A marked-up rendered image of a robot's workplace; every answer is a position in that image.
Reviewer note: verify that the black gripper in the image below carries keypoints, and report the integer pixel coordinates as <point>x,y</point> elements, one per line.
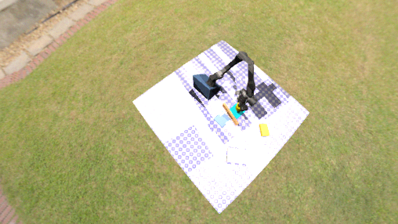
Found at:
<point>241,101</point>

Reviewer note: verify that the brown wooden bar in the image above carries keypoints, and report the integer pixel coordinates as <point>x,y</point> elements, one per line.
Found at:
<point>230,114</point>

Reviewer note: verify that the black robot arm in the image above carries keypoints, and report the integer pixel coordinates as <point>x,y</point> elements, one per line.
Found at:
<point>251,87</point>

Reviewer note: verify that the yellow rectangular block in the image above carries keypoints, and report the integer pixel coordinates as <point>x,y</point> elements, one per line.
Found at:
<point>264,129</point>

